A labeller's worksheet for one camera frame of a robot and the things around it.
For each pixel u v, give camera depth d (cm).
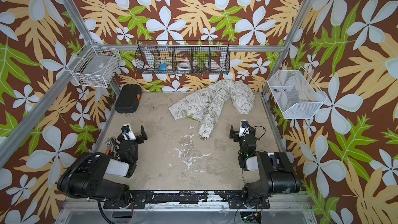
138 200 74
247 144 68
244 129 76
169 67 96
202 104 108
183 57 99
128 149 67
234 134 82
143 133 82
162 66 94
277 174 45
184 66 99
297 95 82
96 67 86
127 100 111
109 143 93
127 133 74
